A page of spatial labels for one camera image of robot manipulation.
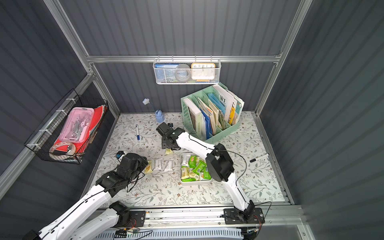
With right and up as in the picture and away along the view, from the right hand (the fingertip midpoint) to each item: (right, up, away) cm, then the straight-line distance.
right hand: (170, 141), depth 91 cm
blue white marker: (-26, +3, +15) cm, 30 cm away
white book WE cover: (+35, +27, +2) cm, 44 cm away
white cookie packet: (-8, -14, 0) cm, 16 cm away
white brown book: (+15, +16, -5) cm, 23 cm away
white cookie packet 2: (0, -15, -2) cm, 15 cm away
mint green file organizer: (+25, +18, -5) cm, 31 cm away
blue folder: (+24, +9, +1) cm, 25 cm away
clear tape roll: (-40, -2, -25) cm, 47 cm away
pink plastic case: (-42, +10, -19) cm, 47 cm away
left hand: (-12, -8, -12) cm, 19 cm away
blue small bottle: (-12, +17, +20) cm, 29 cm away
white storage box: (+14, -16, -5) cm, 22 cm away
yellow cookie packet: (-2, -7, +5) cm, 9 cm away
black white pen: (+56, -10, +2) cm, 57 cm away
